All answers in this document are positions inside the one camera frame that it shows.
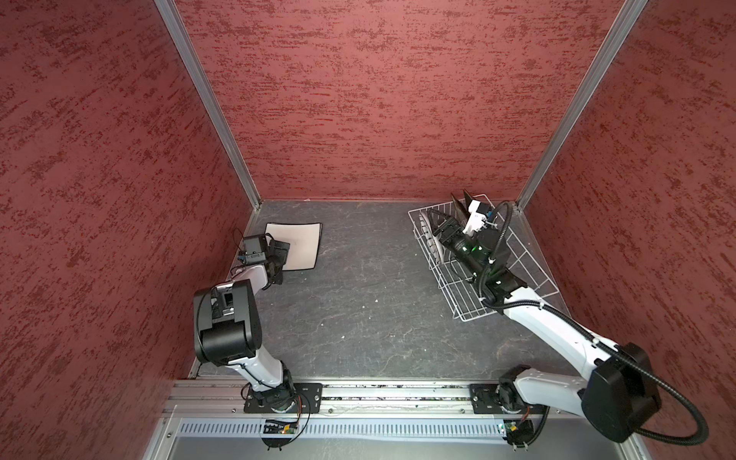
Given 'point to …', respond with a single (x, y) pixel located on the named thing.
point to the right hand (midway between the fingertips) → (428, 219)
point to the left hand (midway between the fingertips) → (288, 257)
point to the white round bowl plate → (431, 239)
